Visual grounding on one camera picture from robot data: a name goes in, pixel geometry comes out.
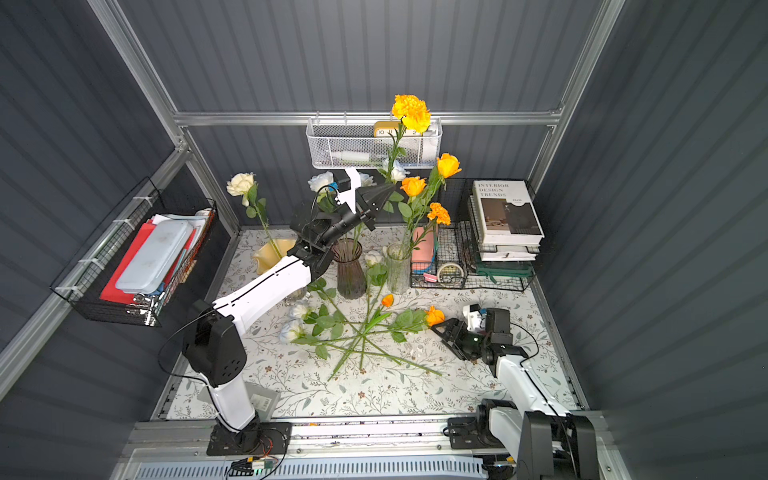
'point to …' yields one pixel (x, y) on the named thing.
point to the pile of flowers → (323, 322)
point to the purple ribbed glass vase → (351, 278)
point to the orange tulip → (387, 301)
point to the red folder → (111, 292)
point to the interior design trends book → (505, 221)
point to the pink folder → (423, 258)
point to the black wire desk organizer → (458, 261)
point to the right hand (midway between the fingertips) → (445, 333)
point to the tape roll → (445, 264)
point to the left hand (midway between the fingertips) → (400, 189)
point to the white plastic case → (152, 264)
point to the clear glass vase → (399, 268)
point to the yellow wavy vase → (270, 253)
